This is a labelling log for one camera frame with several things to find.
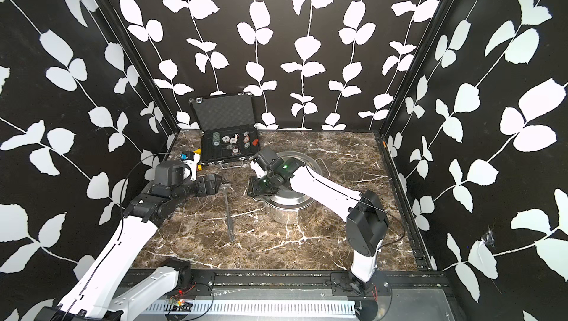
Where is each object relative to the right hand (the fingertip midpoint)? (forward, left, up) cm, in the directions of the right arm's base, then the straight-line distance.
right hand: (247, 190), depth 77 cm
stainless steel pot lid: (-1, -14, -3) cm, 14 cm away
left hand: (+3, +12, +5) cm, 14 cm away
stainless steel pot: (-3, -14, -15) cm, 20 cm away
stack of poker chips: (+38, +24, -13) cm, 47 cm away
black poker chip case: (+43, +19, -16) cm, 49 cm away
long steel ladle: (-5, +9, -17) cm, 20 cm away
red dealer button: (+38, +4, -16) cm, 41 cm away
